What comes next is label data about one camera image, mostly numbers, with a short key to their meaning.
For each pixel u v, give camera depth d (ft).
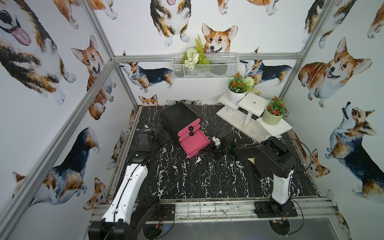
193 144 3.10
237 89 3.10
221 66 3.04
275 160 1.67
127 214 1.34
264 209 2.44
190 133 3.05
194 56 2.58
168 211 2.44
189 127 2.91
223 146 2.57
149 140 1.95
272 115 2.69
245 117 3.36
